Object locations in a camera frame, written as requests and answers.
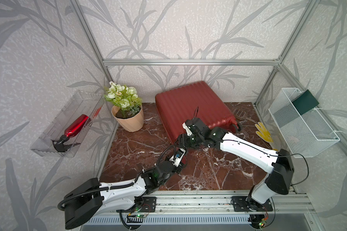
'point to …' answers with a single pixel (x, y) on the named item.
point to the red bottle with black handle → (61, 145)
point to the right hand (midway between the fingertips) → (176, 144)
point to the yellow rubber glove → (265, 134)
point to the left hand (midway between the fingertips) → (184, 155)
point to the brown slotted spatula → (240, 114)
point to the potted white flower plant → (126, 108)
